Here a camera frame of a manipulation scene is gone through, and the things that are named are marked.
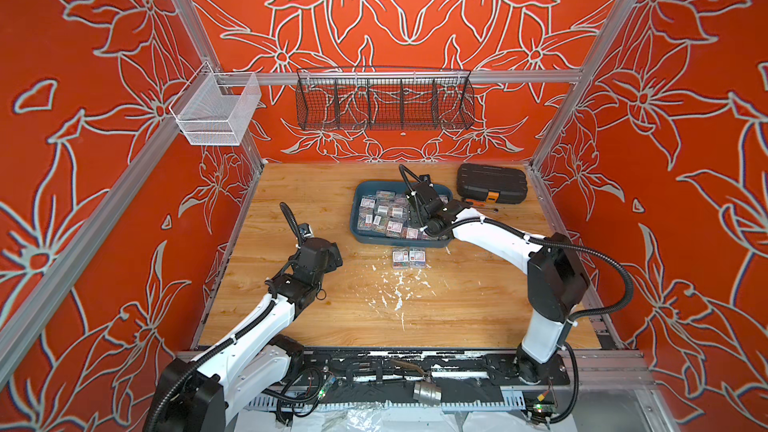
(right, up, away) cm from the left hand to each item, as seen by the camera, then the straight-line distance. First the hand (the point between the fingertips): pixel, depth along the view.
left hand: (322, 246), depth 85 cm
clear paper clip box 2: (+28, -4, +5) cm, 29 cm away
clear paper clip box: (+23, -5, +5) cm, 24 cm away
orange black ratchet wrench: (+53, +12, +20) cm, 58 cm away
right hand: (+30, +11, +5) cm, 32 cm away
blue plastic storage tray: (+18, +8, +17) cm, 25 cm away
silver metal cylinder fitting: (+28, -30, -18) cm, 45 cm away
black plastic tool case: (+58, +19, +23) cm, 66 cm away
